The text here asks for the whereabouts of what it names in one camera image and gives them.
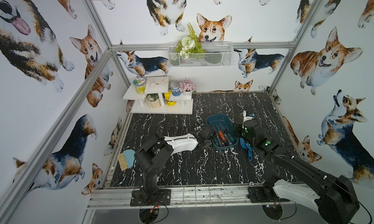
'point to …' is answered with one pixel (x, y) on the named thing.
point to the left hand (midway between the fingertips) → (207, 137)
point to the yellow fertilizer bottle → (167, 96)
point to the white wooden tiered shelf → (159, 84)
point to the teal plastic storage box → (225, 136)
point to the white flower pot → (186, 86)
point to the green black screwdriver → (231, 138)
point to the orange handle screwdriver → (222, 135)
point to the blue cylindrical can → (175, 88)
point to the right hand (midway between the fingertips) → (240, 120)
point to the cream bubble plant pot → (153, 100)
